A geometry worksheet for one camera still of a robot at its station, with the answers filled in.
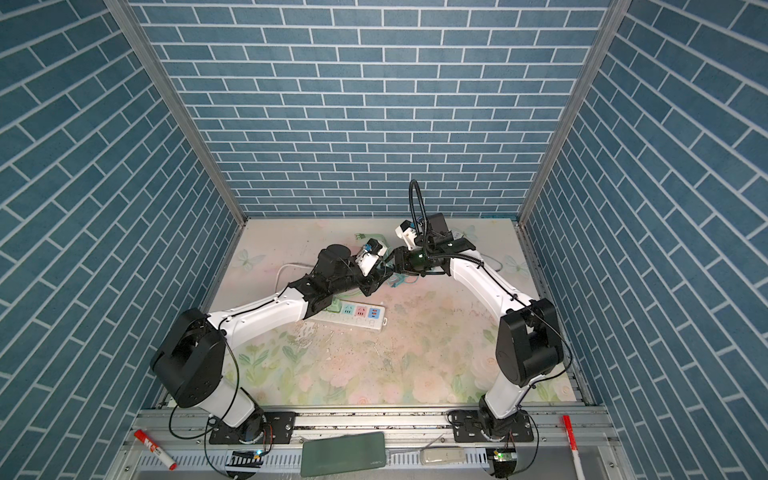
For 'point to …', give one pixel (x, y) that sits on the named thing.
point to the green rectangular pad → (326, 455)
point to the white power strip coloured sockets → (365, 315)
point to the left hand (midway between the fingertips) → (388, 267)
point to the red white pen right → (574, 446)
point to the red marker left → (155, 450)
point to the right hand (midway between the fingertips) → (383, 264)
